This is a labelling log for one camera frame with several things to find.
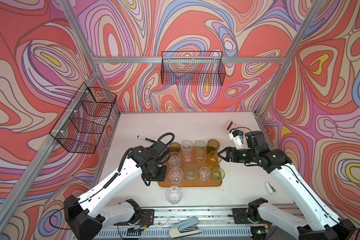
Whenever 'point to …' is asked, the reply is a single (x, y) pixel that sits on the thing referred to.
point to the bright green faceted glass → (218, 174)
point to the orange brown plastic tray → (198, 183)
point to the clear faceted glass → (187, 148)
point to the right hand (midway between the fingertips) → (224, 158)
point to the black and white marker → (146, 139)
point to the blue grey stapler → (185, 228)
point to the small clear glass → (204, 173)
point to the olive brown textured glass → (212, 145)
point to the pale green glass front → (191, 171)
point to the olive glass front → (174, 146)
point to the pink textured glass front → (200, 157)
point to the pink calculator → (231, 125)
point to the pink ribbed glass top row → (188, 158)
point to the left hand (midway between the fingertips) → (164, 178)
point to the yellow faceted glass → (214, 160)
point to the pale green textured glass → (200, 146)
